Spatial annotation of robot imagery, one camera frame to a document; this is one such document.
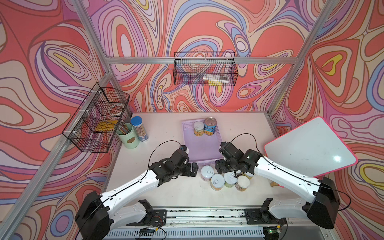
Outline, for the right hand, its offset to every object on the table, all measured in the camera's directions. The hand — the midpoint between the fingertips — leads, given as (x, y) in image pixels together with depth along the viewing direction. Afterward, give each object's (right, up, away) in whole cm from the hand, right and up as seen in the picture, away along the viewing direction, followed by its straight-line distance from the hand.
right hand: (224, 169), depth 79 cm
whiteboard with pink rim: (+47, +11, -2) cm, 48 cm away
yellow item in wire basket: (-58, +23, -7) cm, 63 cm away
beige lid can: (+10, -8, 0) cm, 12 cm away
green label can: (+3, -7, +1) cm, 8 cm away
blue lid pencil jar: (-50, +22, +13) cm, 56 cm away
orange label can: (-3, -7, +1) cm, 8 cm away
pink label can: (-9, -3, +5) cm, 11 cm away
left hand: (-17, +1, 0) cm, 17 cm away
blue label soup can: (-5, +24, +20) cm, 32 cm away
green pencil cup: (-57, +17, +12) cm, 61 cm away
